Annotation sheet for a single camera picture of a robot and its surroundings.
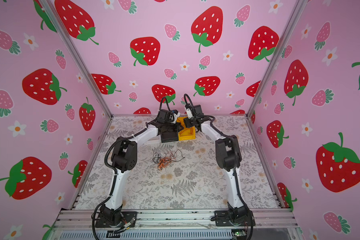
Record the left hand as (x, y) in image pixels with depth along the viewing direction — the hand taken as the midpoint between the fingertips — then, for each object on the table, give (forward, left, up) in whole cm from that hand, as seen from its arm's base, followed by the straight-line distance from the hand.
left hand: (184, 127), depth 100 cm
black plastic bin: (0, +10, -10) cm, 14 cm away
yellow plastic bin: (+3, -1, -11) cm, 11 cm away
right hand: (+7, -2, +1) cm, 7 cm away
